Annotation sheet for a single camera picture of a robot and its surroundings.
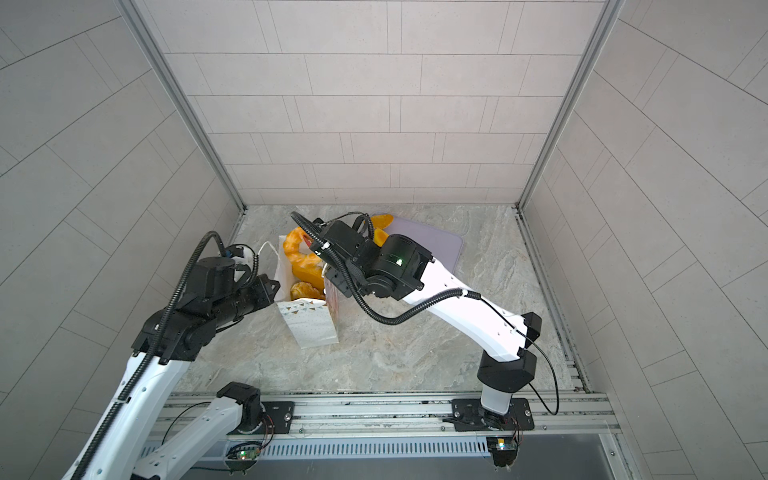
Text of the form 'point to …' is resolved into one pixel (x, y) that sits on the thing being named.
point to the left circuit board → (243, 453)
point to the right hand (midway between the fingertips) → (342, 266)
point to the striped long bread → (305, 290)
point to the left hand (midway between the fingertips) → (289, 281)
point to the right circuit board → (503, 450)
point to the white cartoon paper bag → (316, 321)
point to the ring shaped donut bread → (307, 268)
